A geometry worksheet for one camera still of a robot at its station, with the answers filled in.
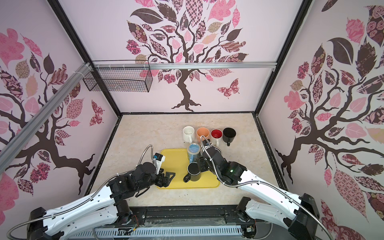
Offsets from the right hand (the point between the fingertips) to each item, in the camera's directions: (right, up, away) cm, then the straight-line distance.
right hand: (199, 156), depth 76 cm
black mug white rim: (-3, -10, +3) cm, 11 cm away
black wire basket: (-42, +49, +19) cm, 67 cm away
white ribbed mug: (-7, +10, +26) cm, 29 cm away
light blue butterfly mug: (-3, 0, +9) cm, 10 cm away
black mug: (+20, +10, +19) cm, 29 cm away
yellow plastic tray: (-15, -7, +20) cm, 25 cm away
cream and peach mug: (+3, +12, +23) cm, 27 cm away
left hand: (-16, -10, -1) cm, 18 cm away
